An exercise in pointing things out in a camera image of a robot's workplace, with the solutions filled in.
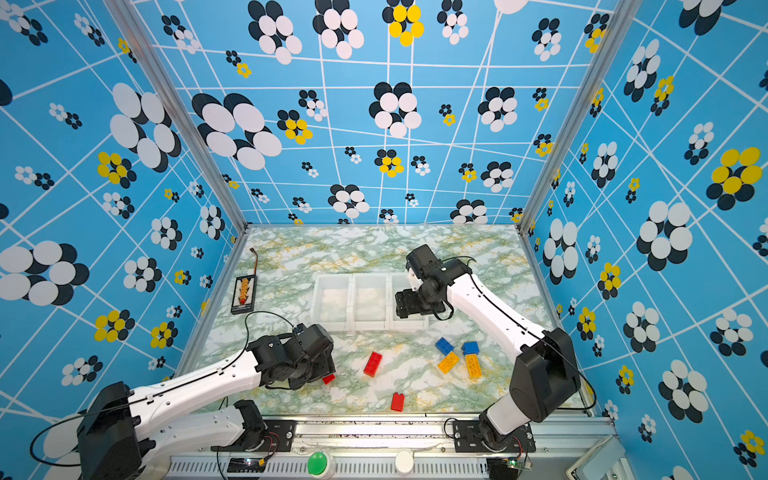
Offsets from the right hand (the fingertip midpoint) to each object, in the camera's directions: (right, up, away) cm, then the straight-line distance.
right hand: (412, 309), depth 82 cm
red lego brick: (-11, -16, +2) cm, 20 cm away
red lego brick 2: (-23, -18, -3) cm, 29 cm away
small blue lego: (+17, -12, +4) cm, 22 cm away
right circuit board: (+21, -36, -12) cm, 43 cm away
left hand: (-22, -16, -3) cm, 27 cm away
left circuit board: (-41, -36, -10) cm, 56 cm away
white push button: (-3, -30, -18) cm, 35 cm away
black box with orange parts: (-55, +2, +16) cm, 58 cm away
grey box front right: (+41, -32, -16) cm, 54 cm away
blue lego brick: (+10, -12, +6) cm, 17 cm away
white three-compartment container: (-16, -1, +17) cm, 23 cm away
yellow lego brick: (+11, -16, +2) cm, 19 cm away
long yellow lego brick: (+17, -16, +1) cm, 24 cm away
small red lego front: (-4, -24, -4) cm, 25 cm away
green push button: (-21, -28, -21) cm, 41 cm away
